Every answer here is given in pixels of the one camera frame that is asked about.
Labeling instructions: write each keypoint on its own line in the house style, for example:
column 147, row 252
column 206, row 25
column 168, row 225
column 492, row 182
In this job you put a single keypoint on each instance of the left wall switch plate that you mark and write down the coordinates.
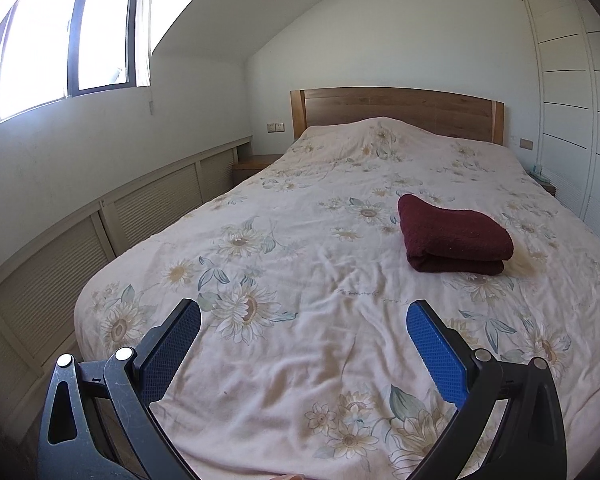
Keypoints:
column 275, row 127

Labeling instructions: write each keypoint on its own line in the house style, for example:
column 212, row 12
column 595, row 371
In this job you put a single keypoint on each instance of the dark red knitted sweater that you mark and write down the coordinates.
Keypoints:
column 441, row 240

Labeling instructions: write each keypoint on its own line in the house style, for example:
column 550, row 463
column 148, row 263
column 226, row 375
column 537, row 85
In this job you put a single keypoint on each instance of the right wall switch plate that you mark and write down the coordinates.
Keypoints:
column 526, row 144

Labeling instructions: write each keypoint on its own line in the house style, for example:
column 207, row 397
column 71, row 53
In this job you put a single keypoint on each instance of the low white louvered cabinet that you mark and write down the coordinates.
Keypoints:
column 40, row 283

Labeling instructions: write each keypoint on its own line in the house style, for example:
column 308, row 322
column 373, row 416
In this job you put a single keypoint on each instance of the left wooden nightstand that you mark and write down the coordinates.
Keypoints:
column 247, row 168

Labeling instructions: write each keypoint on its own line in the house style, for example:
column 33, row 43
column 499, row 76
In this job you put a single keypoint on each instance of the dark framed window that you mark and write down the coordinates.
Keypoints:
column 51, row 50

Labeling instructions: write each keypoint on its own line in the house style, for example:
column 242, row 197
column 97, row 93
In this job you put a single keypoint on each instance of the wall switch plate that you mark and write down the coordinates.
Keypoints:
column 275, row 127
column 526, row 144

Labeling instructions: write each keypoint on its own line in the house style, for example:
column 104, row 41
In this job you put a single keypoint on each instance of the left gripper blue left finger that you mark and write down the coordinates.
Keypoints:
column 74, row 442

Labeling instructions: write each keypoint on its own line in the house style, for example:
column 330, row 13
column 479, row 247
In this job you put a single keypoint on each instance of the white louvered wardrobe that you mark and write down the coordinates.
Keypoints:
column 566, row 36

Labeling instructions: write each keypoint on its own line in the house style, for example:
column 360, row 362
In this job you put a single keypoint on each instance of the wooden nightstand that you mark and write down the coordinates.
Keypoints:
column 543, row 181
column 247, row 168

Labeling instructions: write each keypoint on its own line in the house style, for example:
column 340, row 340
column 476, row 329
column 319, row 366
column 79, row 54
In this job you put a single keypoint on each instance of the wooden headboard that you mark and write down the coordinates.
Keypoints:
column 441, row 113

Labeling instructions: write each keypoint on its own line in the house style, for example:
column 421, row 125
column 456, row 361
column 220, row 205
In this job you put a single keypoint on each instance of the right wooden nightstand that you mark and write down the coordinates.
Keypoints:
column 543, row 181

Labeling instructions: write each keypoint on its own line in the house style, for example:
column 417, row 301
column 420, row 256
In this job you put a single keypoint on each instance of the floral white bed duvet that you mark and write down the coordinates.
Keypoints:
column 303, row 364

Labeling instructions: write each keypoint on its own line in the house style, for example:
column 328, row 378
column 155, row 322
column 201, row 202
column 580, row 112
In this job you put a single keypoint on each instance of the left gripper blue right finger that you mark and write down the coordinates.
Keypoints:
column 530, row 442

